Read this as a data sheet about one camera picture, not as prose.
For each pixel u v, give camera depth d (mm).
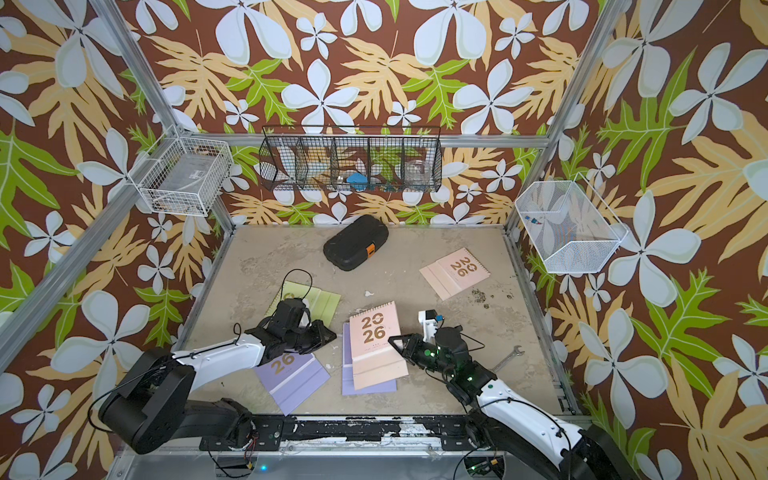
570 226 825
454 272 1045
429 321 760
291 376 830
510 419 515
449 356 625
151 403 426
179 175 856
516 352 883
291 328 719
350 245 1086
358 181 937
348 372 820
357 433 750
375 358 779
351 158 975
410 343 731
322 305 985
